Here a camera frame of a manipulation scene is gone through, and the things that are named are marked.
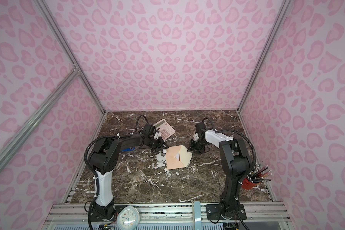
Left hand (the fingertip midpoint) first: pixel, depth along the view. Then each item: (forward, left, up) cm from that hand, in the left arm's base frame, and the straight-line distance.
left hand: (169, 145), depth 95 cm
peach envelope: (-7, -10, -3) cm, 13 cm away
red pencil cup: (-25, -44, +12) cm, 52 cm away
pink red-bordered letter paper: (-6, -5, -3) cm, 9 cm away
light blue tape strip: (-40, -14, +2) cm, 42 cm away
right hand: (-3, -14, 0) cm, 14 cm away
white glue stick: (-4, +3, 0) cm, 5 cm away
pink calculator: (+14, +2, -2) cm, 14 cm away
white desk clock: (-40, +19, +1) cm, 44 cm away
